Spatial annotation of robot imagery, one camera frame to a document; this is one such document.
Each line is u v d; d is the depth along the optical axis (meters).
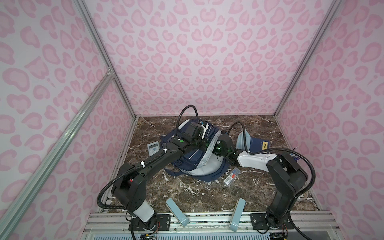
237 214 0.73
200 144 0.71
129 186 0.43
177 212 0.72
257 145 1.02
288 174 0.48
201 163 0.78
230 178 0.86
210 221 0.75
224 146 0.72
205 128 0.75
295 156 0.82
